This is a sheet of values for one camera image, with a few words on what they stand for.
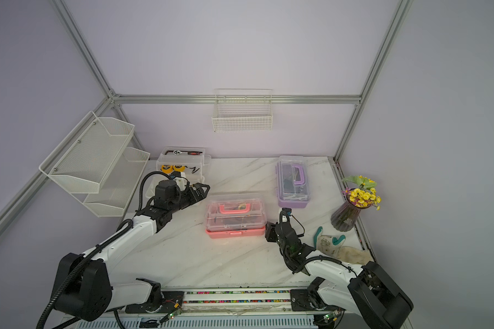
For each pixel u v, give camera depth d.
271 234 0.76
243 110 0.95
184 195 0.75
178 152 1.08
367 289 0.42
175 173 0.77
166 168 1.04
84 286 0.41
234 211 0.90
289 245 0.65
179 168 1.04
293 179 1.02
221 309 0.73
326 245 0.84
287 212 0.72
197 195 0.76
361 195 0.74
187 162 1.04
